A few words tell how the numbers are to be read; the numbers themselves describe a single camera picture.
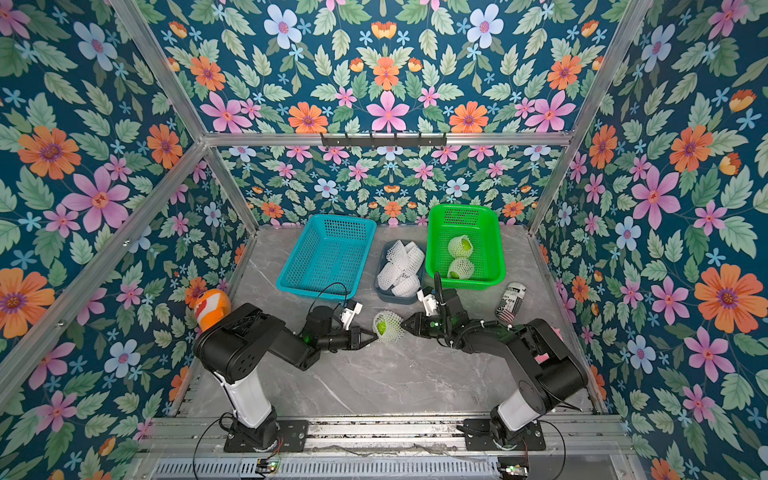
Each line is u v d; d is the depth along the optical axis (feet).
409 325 2.87
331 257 3.63
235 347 1.62
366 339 2.91
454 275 3.24
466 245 3.43
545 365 1.51
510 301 3.12
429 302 2.76
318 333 2.49
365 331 2.85
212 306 2.92
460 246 3.42
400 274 3.40
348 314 2.83
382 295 3.16
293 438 2.41
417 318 2.67
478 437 2.39
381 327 2.82
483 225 3.78
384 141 3.04
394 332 2.82
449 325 2.36
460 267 3.23
